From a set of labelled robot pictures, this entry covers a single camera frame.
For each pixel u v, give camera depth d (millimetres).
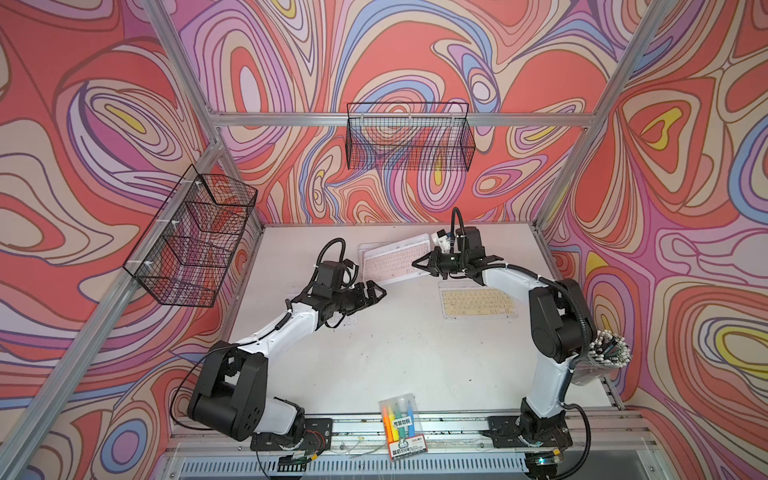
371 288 780
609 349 732
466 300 981
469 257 761
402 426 738
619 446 723
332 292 678
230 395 419
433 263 816
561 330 514
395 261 952
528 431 656
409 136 959
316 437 720
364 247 1085
